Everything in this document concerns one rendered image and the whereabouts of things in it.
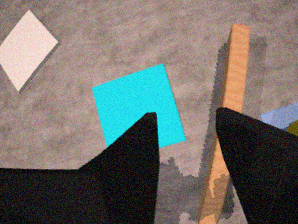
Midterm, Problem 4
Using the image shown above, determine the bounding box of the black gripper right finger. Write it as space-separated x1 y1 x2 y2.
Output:
216 107 298 224

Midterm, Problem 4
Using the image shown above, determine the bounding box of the orange flat bar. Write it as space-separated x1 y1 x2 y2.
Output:
198 23 250 224

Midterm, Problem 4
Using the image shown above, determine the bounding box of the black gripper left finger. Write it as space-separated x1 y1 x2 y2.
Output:
0 112 160 224

